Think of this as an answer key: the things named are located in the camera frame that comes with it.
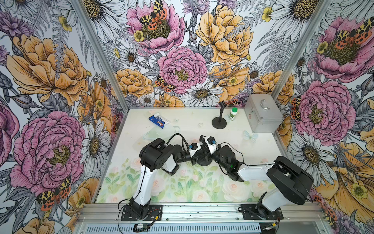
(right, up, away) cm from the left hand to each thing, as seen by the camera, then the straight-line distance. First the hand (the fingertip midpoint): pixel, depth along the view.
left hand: (205, 154), depth 92 cm
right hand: (-2, +6, -5) cm, 8 cm away
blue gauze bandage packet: (-33, +21, +18) cm, 43 cm away
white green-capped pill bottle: (+22, +26, +17) cm, 38 cm away
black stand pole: (-2, +6, -11) cm, 13 cm away
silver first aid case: (+39, +25, +5) cm, 46 cm away
